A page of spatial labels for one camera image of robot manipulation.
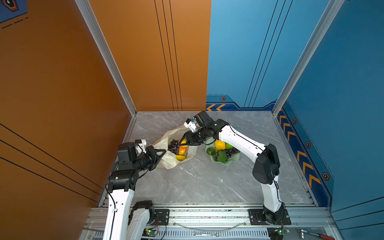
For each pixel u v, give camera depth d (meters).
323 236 0.68
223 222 0.73
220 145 0.93
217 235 0.69
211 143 0.68
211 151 0.87
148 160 0.60
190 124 0.77
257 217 0.73
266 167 0.48
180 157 0.88
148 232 0.71
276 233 0.70
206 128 0.66
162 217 0.73
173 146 0.92
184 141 0.76
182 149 0.94
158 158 0.63
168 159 0.68
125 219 0.44
